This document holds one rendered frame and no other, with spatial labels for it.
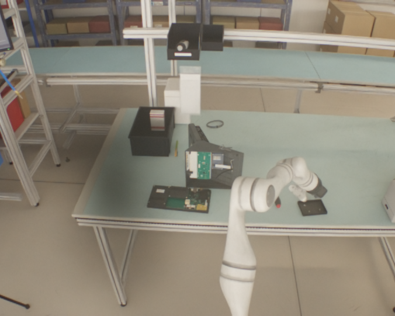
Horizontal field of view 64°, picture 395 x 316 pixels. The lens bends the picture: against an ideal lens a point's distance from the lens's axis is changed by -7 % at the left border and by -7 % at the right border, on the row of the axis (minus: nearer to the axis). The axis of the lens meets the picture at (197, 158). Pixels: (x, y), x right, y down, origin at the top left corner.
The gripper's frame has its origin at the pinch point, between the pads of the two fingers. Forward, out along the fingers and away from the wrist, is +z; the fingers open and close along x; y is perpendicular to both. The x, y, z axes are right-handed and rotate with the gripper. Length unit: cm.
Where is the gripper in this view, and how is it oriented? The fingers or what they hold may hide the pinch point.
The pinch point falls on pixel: (319, 197)
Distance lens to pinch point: 151.5
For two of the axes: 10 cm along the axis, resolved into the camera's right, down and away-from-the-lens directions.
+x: -4.9, -5.4, 6.8
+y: 6.1, -7.7, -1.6
